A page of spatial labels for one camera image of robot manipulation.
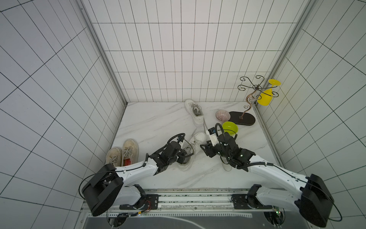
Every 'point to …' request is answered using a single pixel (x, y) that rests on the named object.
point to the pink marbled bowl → (222, 115)
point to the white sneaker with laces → (196, 111)
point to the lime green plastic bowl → (230, 126)
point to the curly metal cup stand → (257, 90)
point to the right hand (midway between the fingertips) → (203, 140)
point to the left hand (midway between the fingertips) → (181, 153)
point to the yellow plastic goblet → (266, 97)
